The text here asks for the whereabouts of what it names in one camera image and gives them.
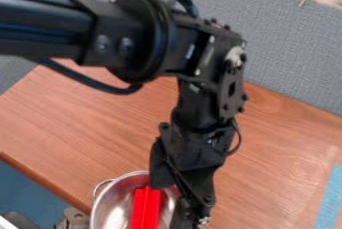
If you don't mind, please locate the red block object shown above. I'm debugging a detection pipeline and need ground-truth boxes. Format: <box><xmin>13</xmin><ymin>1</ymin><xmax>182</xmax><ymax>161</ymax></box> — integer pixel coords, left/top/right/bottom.
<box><xmin>130</xmin><ymin>186</ymin><xmax>162</xmax><ymax>229</ymax></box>

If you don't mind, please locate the metal pot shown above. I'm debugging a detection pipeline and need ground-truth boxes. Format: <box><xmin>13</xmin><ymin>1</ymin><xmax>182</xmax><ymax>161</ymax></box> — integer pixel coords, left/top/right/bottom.
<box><xmin>90</xmin><ymin>171</ymin><xmax>181</xmax><ymax>229</ymax></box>

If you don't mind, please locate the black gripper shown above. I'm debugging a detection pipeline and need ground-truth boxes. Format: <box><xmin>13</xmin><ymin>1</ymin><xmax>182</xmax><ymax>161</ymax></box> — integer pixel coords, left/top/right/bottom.
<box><xmin>148</xmin><ymin>121</ymin><xmax>238</xmax><ymax>229</ymax></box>

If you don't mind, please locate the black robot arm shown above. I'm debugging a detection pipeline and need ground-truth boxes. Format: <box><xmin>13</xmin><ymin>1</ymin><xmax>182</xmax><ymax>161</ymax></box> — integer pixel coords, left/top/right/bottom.
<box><xmin>0</xmin><ymin>0</ymin><xmax>249</xmax><ymax>229</ymax></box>

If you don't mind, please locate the grey object under table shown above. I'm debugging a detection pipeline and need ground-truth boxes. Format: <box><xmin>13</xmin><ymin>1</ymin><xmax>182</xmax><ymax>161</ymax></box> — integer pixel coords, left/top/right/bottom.
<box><xmin>54</xmin><ymin>207</ymin><xmax>90</xmax><ymax>229</ymax></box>

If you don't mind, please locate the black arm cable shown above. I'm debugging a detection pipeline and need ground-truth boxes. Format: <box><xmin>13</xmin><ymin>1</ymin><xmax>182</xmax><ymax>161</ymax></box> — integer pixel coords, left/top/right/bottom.
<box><xmin>33</xmin><ymin>57</ymin><xmax>145</xmax><ymax>96</ymax></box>

